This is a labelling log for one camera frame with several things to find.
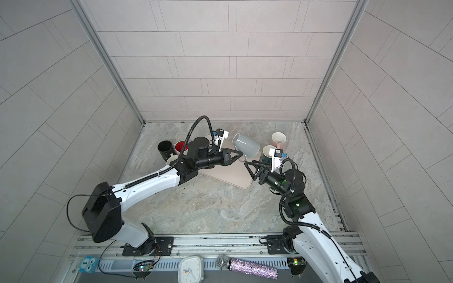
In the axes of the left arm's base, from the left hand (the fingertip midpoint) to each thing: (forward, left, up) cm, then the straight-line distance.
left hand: (245, 154), depth 70 cm
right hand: (-4, -1, -2) cm, 5 cm away
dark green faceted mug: (+9, -12, -18) cm, 24 cm away
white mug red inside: (+18, +35, -20) cm, 44 cm away
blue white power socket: (-35, +59, -23) cm, 72 cm away
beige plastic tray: (+3, +4, -25) cm, 25 cm away
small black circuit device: (-34, -21, -26) cm, 48 cm away
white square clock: (-36, +20, -21) cm, 47 cm away
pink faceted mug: (+22, -20, -19) cm, 35 cm away
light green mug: (+9, +36, -17) cm, 40 cm away
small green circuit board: (-35, +37, -21) cm, 55 cm away
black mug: (+15, +42, -19) cm, 48 cm away
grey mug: (+3, -2, 0) cm, 3 cm away
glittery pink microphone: (-35, 0, -21) cm, 41 cm away
